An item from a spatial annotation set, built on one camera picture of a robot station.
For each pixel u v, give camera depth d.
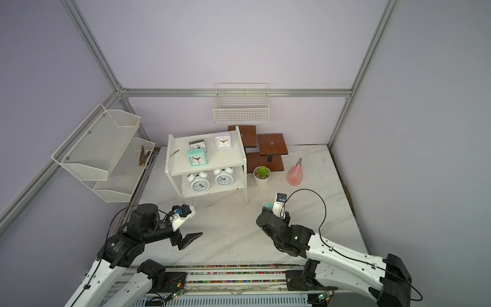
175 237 0.60
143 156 0.98
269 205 0.78
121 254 0.47
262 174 0.96
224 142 0.73
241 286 0.73
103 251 0.47
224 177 0.80
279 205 0.67
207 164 0.69
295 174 1.05
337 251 0.47
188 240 0.61
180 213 0.58
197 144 0.70
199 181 0.77
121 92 0.91
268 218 0.58
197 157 0.67
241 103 0.95
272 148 0.98
